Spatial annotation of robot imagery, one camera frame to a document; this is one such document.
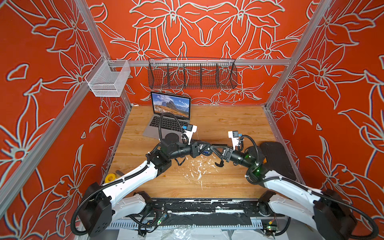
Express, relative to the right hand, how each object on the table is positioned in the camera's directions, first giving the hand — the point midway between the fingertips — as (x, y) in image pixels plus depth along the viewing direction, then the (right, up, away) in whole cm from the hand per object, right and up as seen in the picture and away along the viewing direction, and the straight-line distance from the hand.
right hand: (211, 146), depth 69 cm
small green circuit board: (+28, -38, 0) cm, 48 cm away
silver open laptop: (-25, +18, +39) cm, 50 cm away
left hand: (-2, +2, -1) cm, 3 cm away
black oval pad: (+41, -10, +16) cm, 45 cm away
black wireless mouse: (-2, -2, -2) cm, 4 cm away
